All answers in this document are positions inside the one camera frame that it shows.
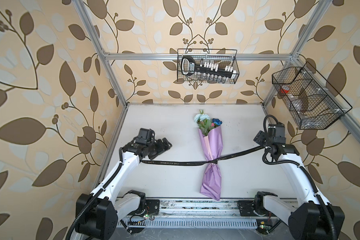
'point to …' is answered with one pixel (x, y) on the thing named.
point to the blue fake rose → (217, 121)
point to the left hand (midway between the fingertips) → (167, 146)
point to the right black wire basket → (314, 103)
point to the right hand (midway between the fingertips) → (264, 139)
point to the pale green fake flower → (201, 116)
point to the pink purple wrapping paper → (212, 145)
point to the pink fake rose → (205, 126)
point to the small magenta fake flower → (212, 124)
